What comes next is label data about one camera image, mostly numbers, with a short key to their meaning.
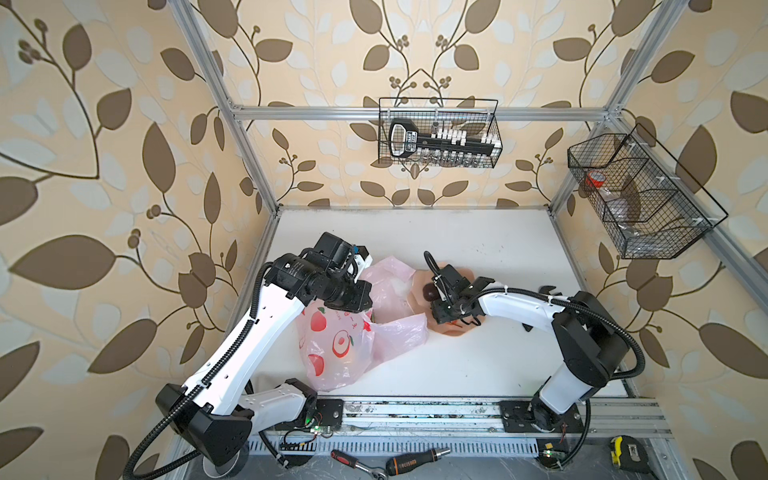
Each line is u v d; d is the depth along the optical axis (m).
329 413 0.74
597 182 0.81
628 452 0.67
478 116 0.91
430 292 0.90
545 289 0.98
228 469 0.64
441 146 0.85
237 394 0.38
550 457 0.71
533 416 0.67
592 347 0.46
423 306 0.91
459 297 0.68
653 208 0.73
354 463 0.68
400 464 0.65
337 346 0.72
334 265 0.55
